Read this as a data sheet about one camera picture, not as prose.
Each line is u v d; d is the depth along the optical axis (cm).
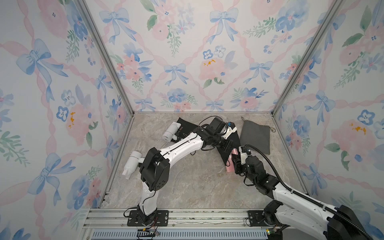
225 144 72
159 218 74
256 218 73
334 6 69
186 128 110
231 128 73
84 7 69
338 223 41
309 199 48
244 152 72
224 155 84
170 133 100
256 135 104
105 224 73
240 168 74
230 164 82
